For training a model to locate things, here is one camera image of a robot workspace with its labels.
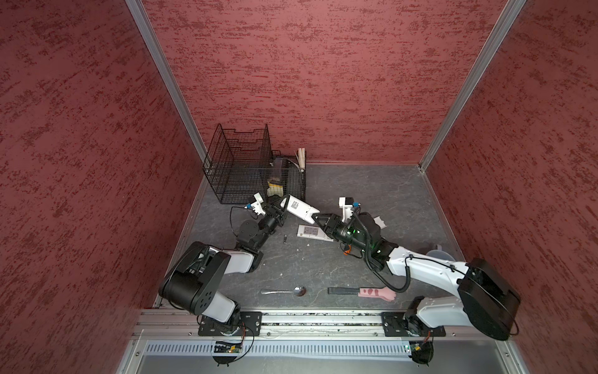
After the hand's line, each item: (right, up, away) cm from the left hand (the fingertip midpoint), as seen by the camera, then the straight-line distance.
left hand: (293, 199), depth 80 cm
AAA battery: (-4, -17, +15) cm, 23 cm away
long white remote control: (+7, -14, +15) cm, 22 cm away
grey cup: (+54, -20, +3) cm, 58 cm away
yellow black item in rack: (-10, +3, +27) cm, 29 cm away
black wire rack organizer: (-30, +15, +41) cm, 53 cm away
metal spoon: (+2, -32, 0) cm, 33 cm away
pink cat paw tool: (+31, -32, -3) cm, 44 cm away
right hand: (+6, -8, -4) cm, 11 cm away
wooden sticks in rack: (+3, +16, +15) cm, 22 cm away
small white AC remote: (+2, -3, -2) cm, 4 cm away
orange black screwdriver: (+21, -21, +9) cm, 31 cm away
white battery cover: (+38, -12, +20) cm, 44 cm away
